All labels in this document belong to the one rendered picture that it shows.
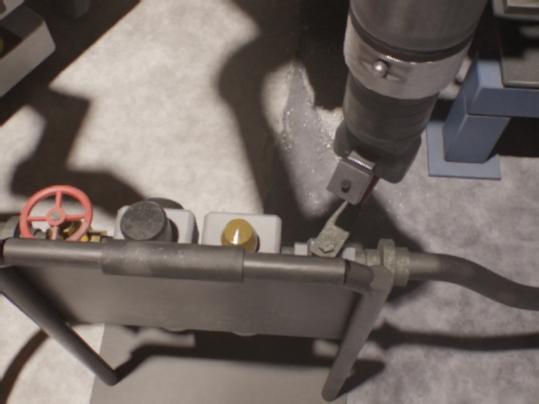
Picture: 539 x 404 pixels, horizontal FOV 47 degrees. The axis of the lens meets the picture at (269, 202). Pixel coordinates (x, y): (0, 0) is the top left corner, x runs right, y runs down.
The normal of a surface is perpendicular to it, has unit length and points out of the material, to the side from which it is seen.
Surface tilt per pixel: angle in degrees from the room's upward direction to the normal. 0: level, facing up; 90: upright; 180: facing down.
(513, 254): 0
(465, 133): 90
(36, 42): 90
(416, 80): 90
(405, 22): 90
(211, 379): 0
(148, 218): 0
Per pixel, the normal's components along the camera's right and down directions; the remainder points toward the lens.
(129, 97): 0.00, -0.46
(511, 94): -0.07, 0.89
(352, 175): -0.36, 0.15
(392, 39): -0.48, 0.78
